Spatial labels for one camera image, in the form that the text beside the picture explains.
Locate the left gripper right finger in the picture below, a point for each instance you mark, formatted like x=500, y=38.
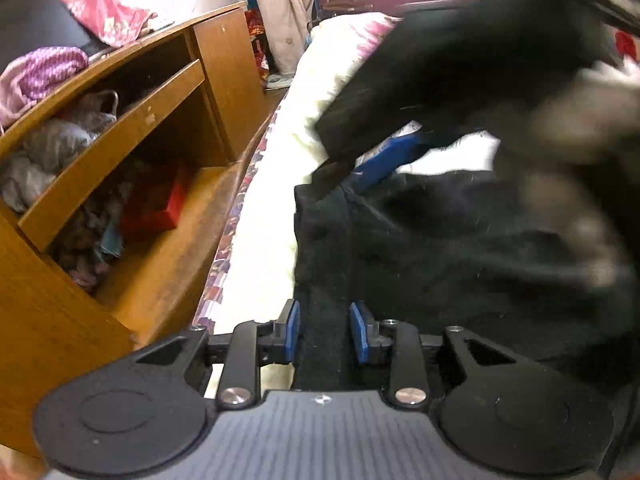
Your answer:
x=396, y=346

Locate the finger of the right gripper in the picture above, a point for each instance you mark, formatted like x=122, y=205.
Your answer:
x=396, y=152

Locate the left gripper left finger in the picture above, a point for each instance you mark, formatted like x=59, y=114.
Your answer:
x=249, y=348

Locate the black pants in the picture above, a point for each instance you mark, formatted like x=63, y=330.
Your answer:
x=454, y=249

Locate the pink yellow floral quilt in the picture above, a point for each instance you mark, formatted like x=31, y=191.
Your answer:
x=253, y=270

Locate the red box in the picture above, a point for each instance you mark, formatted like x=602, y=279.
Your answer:
x=155, y=203

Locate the dark handbag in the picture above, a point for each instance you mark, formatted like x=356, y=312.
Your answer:
x=335, y=7

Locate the left beige curtain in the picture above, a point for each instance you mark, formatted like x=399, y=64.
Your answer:
x=286, y=24

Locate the wooden desk cabinet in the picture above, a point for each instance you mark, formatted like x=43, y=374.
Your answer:
x=114, y=252

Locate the grey clothes in shelf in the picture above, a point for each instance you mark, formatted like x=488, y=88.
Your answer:
x=49, y=150

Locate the pink floral cloth cover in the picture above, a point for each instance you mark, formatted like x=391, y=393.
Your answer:
x=114, y=23

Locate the purple knitted garment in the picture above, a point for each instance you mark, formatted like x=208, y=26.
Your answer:
x=29, y=79

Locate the black television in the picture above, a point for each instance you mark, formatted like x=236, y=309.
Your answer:
x=27, y=25

